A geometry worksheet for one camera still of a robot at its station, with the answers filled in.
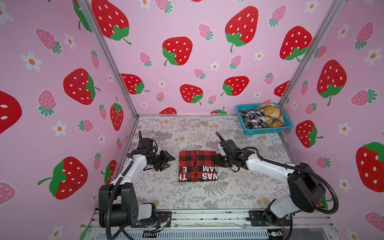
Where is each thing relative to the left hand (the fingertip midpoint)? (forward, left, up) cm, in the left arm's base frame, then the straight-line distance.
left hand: (173, 160), depth 85 cm
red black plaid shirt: (-1, -14, -5) cm, 15 cm away
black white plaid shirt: (+34, -55, 0) cm, 64 cm away
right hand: (0, -23, -2) cm, 23 cm away
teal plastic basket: (+32, -79, -1) cm, 86 cm away
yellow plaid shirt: (+36, -70, +1) cm, 79 cm away
